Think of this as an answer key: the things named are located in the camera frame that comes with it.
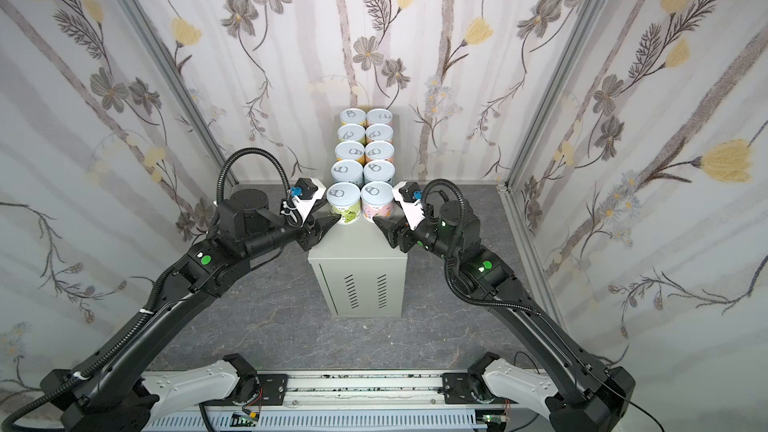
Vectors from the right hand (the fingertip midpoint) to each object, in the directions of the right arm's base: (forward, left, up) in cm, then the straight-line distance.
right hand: (386, 204), depth 62 cm
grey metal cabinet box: (-10, +5, -12) cm, 16 cm away
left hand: (+1, +12, -1) cm, 12 cm away
